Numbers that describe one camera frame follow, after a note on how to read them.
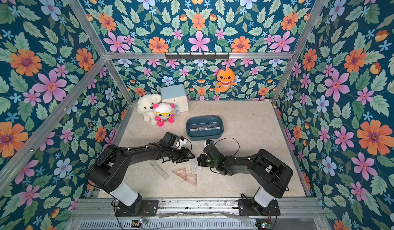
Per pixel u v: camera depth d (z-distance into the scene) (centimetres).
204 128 102
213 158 69
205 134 102
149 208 74
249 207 73
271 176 44
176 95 103
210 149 70
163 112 94
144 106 93
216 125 104
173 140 78
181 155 80
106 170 46
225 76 96
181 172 86
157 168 87
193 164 88
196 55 93
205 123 107
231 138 82
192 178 83
